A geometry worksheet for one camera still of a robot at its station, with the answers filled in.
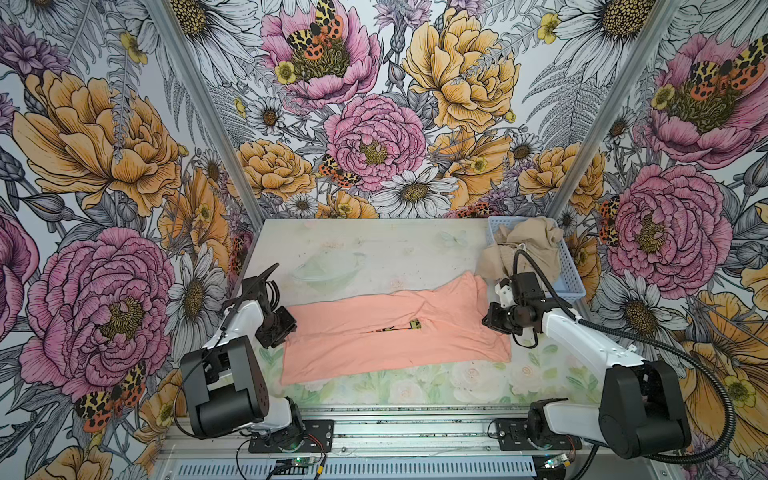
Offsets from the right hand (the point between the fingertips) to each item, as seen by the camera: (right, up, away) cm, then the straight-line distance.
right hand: (486, 329), depth 86 cm
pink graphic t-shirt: (-12, 0, +6) cm, 13 cm away
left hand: (-56, -3, +1) cm, 56 cm away
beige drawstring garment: (+24, +27, +19) cm, 41 cm away
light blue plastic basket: (+31, +13, +14) cm, 37 cm away
